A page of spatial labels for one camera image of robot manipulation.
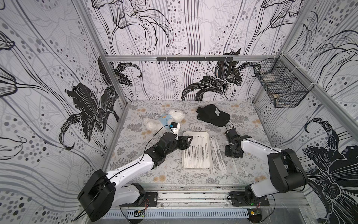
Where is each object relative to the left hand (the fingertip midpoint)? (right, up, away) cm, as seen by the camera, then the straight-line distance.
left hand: (190, 140), depth 80 cm
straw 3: (+7, -9, +11) cm, 16 cm away
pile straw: (+18, -14, +6) cm, 24 cm away
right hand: (+28, -10, +12) cm, 33 cm away
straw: (+11, -11, +9) cm, 18 cm away
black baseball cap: (+17, +15, +25) cm, 34 cm away
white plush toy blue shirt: (-17, +11, +16) cm, 26 cm away
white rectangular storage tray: (+6, -11, +9) cm, 15 cm away
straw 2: (+9, -10, +9) cm, 16 cm away
